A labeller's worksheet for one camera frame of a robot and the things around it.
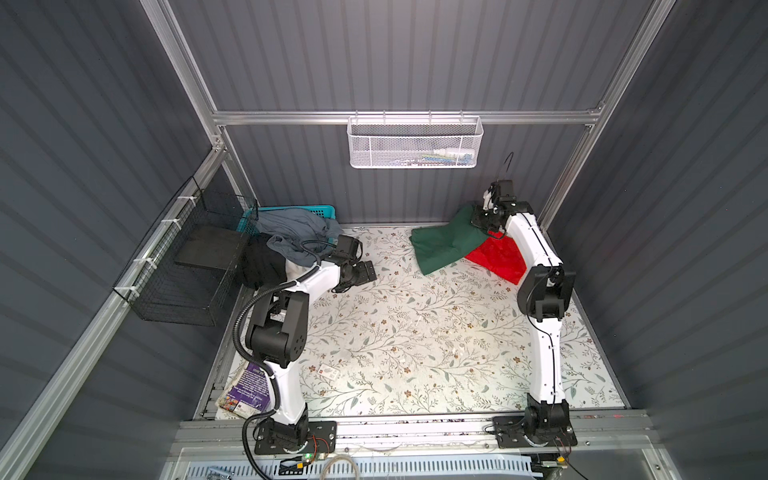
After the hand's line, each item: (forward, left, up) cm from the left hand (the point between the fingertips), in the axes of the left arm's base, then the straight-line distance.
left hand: (362, 276), depth 99 cm
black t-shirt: (+2, +31, +6) cm, 32 cm away
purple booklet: (-34, +30, -4) cm, 46 cm away
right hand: (+15, -40, +10) cm, 44 cm away
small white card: (-29, +10, -4) cm, 31 cm away
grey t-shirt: (+19, +22, +1) cm, 29 cm away
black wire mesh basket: (-11, +41, +22) cm, 48 cm away
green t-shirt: (+16, -31, -4) cm, 35 cm away
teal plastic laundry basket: (+19, +38, +9) cm, 44 cm away
